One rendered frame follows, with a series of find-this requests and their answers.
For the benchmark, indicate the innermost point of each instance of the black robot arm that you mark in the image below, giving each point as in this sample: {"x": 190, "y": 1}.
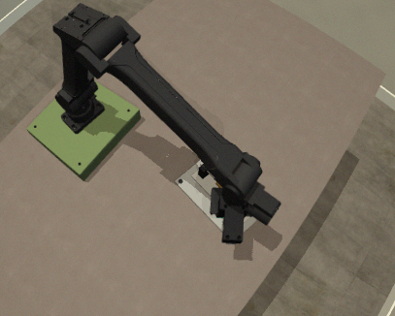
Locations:
{"x": 219, "y": 155}

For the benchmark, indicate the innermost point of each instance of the white rectangular mounting plate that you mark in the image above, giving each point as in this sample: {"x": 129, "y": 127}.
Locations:
{"x": 201, "y": 198}

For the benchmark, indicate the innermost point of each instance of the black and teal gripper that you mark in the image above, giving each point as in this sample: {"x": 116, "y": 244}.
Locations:
{"x": 215, "y": 194}

